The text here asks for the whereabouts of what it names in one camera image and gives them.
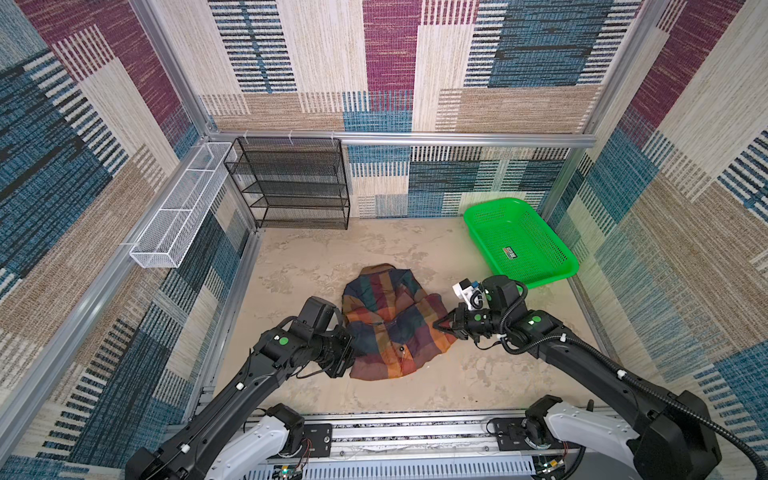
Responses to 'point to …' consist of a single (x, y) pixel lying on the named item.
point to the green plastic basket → (519, 242)
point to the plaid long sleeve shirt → (392, 322)
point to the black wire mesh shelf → (292, 183)
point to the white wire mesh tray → (165, 239)
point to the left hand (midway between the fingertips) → (371, 347)
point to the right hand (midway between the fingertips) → (436, 331)
